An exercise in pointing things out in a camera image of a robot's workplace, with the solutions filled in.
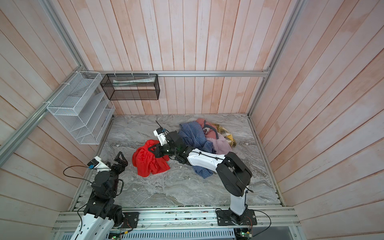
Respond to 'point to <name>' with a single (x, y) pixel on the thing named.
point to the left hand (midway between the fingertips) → (118, 158)
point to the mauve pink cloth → (222, 146)
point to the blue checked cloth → (192, 134)
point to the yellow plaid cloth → (226, 135)
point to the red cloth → (146, 162)
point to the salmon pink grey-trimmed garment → (209, 129)
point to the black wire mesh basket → (131, 86)
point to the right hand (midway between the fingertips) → (148, 149)
